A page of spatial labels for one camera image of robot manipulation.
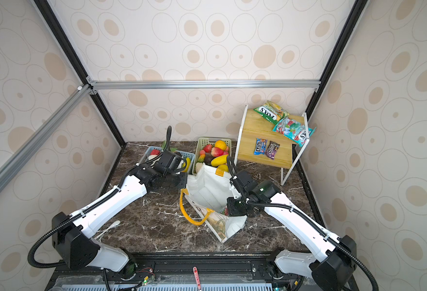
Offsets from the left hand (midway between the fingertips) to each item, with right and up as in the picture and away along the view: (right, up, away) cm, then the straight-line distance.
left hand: (190, 179), depth 78 cm
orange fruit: (+14, +18, +32) cm, 39 cm away
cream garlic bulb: (+1, +5, +21) cm, 22 cm away
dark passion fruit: (+6, +9, +26) cm, 28 cm away
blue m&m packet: (+34, +15, +17) cm, 41 cm away
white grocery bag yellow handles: (+8, -9, +17) cm, 21 cm away
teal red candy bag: (+44, +21, -2) cm, 49 cm away
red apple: (+11, +13, +27) cm, 32 cm away
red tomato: (-25, +13, +27) cm, 39 cm away
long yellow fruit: (+13, +8, +22) cm, 27 cm away
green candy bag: (+36, +30, +5) cm, 47 cm away
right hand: (+16, -13, -4) cm, 21 cm away
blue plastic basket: (-29, +10, +27) cm, 41 cm away
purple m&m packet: (+40, +14, +16) cm, 45 cm away
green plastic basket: (+1, +12, +33) cm, 35 cm away
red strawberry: (+5, +15, +35) cm, 39 cm away
